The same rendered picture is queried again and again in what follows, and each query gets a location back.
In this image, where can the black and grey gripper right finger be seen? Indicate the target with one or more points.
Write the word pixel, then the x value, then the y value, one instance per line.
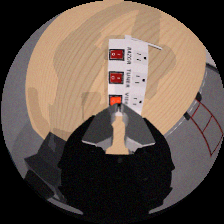
pixel 141 133

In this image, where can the white power strip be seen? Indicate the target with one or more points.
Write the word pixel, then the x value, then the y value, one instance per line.
pixel 127 71

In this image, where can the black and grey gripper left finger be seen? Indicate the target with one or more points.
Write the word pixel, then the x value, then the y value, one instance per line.
pixel 96 131

